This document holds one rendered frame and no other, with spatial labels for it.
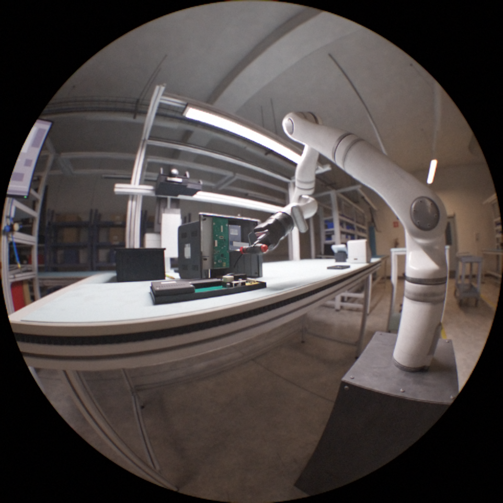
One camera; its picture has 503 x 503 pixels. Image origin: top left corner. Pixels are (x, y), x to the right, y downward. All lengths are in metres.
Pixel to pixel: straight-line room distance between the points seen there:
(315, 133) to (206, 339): 0.51
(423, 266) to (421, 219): 0.08
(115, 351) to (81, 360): 0.07
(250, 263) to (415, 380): 0.59
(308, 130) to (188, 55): 2.66
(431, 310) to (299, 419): 1.12
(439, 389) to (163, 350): 0.47
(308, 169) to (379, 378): 0.59
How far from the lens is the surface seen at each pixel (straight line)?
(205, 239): 0.52
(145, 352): 0.30
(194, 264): 0.61
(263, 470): 1.14
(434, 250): 0.39
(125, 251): 0.66
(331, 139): 0.43
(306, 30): 2.41
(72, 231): 4.43
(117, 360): 0.29
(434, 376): 0.41
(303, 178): 0.61
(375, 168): 0.36
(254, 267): 0.62
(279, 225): 0.51
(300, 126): 0.51
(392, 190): 0.34
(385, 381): 0.37
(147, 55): 3.11
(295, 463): 1.16
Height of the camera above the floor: 1.08
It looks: 1 degrees up
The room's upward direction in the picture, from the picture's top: 2 degrees counter-clockwise
